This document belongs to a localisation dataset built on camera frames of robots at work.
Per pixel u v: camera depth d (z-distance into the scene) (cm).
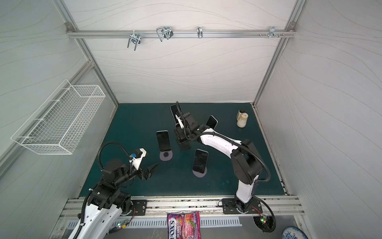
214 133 57
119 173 59
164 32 76
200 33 78
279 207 74
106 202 53
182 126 78
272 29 76
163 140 83
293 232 65
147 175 66
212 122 93
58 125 68
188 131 67
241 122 104
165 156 92
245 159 47
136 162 63
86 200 53
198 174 82
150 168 66
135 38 79
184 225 67
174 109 98
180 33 77
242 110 103
